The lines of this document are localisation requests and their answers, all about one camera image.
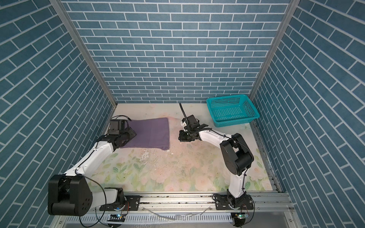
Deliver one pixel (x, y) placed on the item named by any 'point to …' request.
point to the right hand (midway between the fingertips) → (179, 138)
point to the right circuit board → (239, 217)
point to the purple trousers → (153, 133)
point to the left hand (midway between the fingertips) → (136, 132)
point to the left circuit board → (117, 217)
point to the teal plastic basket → (232, 109)
